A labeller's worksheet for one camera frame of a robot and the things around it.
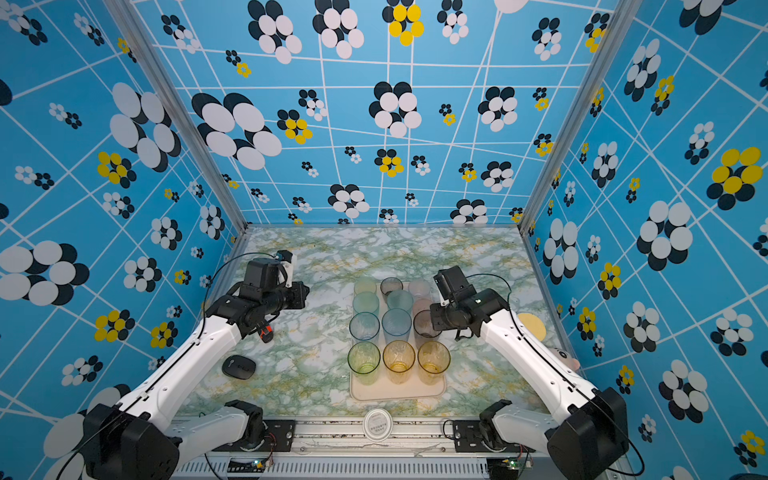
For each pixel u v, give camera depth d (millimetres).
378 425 702
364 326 828
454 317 654
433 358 819
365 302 917
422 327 788
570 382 413
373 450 723
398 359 800
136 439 374
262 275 598
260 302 590
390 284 961
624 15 679
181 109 864
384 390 813
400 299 932
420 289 971
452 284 598
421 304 902
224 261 1136
